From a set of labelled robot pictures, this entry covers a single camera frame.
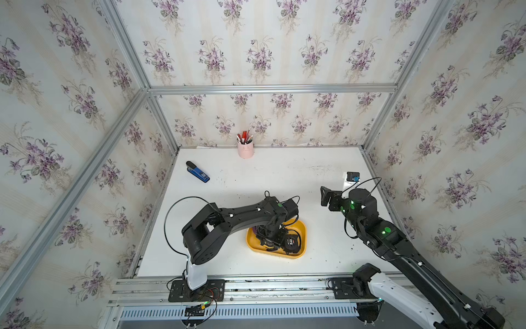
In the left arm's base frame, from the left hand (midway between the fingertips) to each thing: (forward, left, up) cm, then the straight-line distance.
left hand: (276, 246), depth 82 cm
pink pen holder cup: (+52, +14, +2) cm, 54 cm away
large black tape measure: (0, -6, +2) cm, 7 cm away
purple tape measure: (+5, +8, +6) cm, 11 cm away
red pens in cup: (+56, +15, +8) cm, 58 cm away
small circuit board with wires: (-20, +28, -4) cm, 35 cm away
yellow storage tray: (+1, +9, -1) cm, 9 cm away
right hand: (+14, -21, +21) cm, 33 cm away
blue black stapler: (+39, +40, -1) cm, 56 cm away
